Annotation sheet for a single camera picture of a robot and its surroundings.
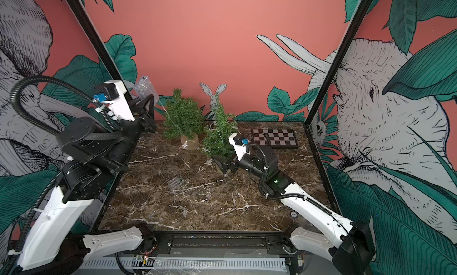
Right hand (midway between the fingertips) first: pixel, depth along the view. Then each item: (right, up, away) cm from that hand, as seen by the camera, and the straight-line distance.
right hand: (218, 147), depth 65 cm
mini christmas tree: (-19, +12, +23) cm, 32 cm away
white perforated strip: (-44, -47, +5) cm, 65 cm away
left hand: (-18, +15, -18) cm, 30 cm away
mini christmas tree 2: (0, +8, +5) cm, 9 cm away
